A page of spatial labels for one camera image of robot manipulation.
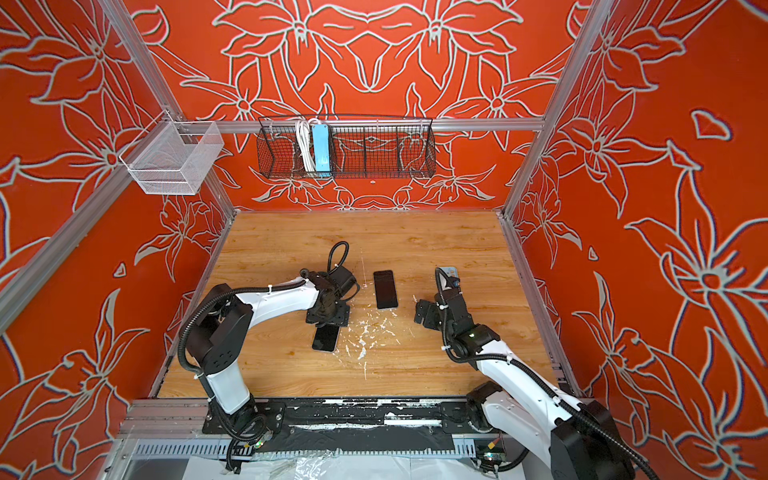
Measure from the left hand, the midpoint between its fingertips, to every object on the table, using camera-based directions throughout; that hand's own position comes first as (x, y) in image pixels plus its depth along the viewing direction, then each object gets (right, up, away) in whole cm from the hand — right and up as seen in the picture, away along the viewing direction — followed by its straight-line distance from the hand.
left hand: (336, 318), depth 90 cm
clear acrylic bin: (-52, +51, +2) cm, 73 cm away
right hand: (+27, +5, -6) cm, 28 cm away
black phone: (-3, -5, -3) cm, 7 cm away
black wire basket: (+7, +56, +7) cm, 56 cm away
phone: (+15, +8, +7) cm, 18 cm away
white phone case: (+38, +14, +11) cm, 42 cm away
